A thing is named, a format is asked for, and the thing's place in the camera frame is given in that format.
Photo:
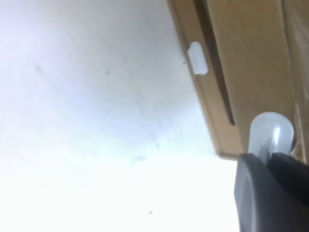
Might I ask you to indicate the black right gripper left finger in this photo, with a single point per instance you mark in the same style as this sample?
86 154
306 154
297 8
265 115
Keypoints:
263 205

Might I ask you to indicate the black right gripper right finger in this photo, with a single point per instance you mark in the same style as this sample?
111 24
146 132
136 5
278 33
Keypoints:
291 174

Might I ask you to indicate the white drawer handle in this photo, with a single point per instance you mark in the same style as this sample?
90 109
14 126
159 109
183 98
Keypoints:
270 133
197 59

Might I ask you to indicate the cardboard shoebox drawer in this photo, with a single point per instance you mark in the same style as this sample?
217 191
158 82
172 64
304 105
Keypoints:
263 47

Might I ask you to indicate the lower cardboard shoebox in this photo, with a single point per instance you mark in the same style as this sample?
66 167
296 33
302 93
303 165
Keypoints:
193 23

